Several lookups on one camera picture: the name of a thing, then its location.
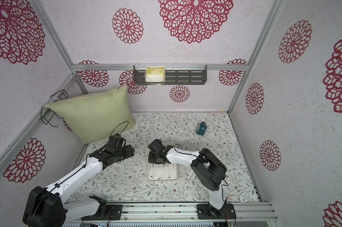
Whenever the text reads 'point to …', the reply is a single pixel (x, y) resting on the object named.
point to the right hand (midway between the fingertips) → (148, 158)
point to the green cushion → (98, 115)
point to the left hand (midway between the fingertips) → (131, 151)
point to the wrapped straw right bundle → (192, 175)
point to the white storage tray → (174, 173)
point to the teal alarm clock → (201, 128)
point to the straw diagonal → (169, 168)
